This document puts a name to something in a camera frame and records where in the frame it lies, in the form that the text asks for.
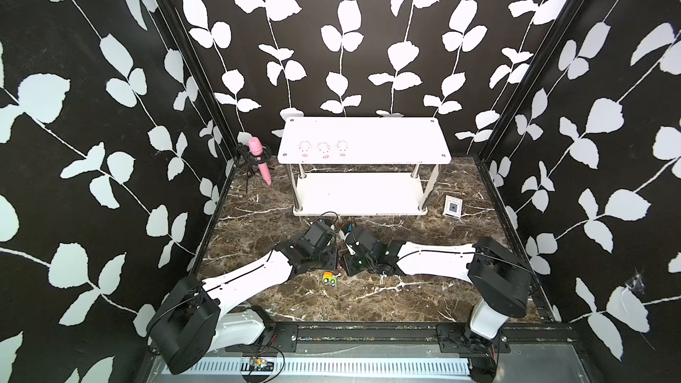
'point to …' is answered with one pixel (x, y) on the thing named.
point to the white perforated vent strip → (325, 367)
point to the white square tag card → (452, 207)
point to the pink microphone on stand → (253, 153)
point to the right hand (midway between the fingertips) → (338, 260)
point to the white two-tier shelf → (362, 166)
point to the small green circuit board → (256, 364)
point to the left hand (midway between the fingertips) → (339, 254)
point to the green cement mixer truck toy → (329, 278)
